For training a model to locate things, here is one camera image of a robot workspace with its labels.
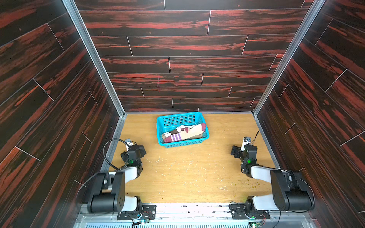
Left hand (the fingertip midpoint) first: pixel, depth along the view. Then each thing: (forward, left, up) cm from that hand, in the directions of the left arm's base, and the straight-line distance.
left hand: (134, 148), depth 93 cm
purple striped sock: (+14, -44, +4) cm, 46 cm away
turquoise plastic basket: (+23, -21, -1) cm, 32 cm away
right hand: (+3, -73, -1) cm, 73 cm away
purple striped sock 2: (+9, -23, 0) cm, 25 cm away
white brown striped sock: (+16, -34, +1) cm, 37 cm away
